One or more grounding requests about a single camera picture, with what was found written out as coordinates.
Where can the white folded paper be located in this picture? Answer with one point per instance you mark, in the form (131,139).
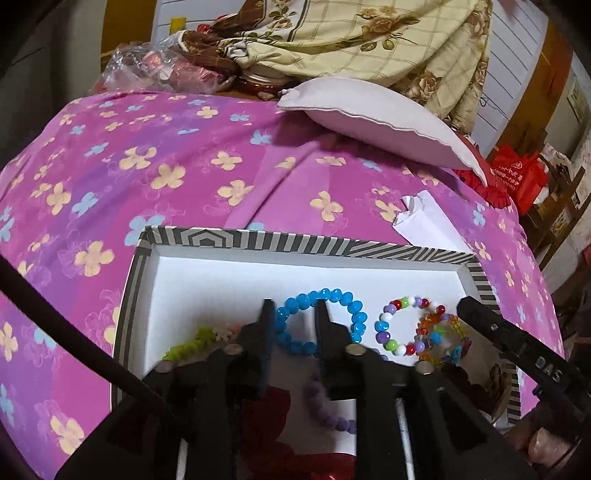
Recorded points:
(425,224)

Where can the cream floral blanket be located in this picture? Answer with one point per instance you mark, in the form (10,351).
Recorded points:
(434,52)

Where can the pink floral bedsheet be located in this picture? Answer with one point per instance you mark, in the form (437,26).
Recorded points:
(107,169)

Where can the white pink pillow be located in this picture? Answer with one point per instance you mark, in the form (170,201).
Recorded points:
(382,118)

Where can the wooden shelf rack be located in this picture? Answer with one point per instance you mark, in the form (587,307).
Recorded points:
(554,217)

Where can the striped black white tray box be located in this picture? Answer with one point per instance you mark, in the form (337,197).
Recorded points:
(184,278)

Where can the clear plastic bag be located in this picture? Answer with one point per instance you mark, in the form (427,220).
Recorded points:
(146,67)

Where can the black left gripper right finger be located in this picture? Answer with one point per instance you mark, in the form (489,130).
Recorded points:
(410,422)

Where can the red shopping bag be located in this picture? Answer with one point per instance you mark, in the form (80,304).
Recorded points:
(523,175)

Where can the red shiny hair bow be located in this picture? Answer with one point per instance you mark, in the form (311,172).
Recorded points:
(284,442)

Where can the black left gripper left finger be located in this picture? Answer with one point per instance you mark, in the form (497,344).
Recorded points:
(182,422)

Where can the person's right hand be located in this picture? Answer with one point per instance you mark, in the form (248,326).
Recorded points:
(532,438)

